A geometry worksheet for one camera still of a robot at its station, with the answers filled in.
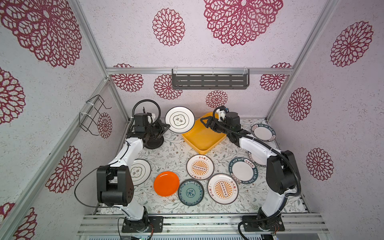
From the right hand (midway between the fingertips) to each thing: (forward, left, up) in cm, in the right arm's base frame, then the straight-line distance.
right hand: (204, 118), depth 86 cm
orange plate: (-30, +21, -24) cm, 43 cm away
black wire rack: (-11, +59, +8) cm, 61 cm away
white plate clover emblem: (0, +14, -1) cm, 14 cm away
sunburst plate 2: (-30, -11, -26) cm, 41 cm away
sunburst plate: (-18, +2, -25) cm, 31 cm away
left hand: (-5, +20, -3) cm, 21 cm away
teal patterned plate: (-33, +7, -25) cm, 42 cm away
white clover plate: (-22, +39, -24) cm, 51 cm away
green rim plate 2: (+12, -44, -25) cm, 52 cm away
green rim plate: (-19, -25, -27) cm, 41 cm away
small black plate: (0, +35, -25) cm, 43 cm away
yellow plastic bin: (+3, +1, -23) cm, 23 cm away
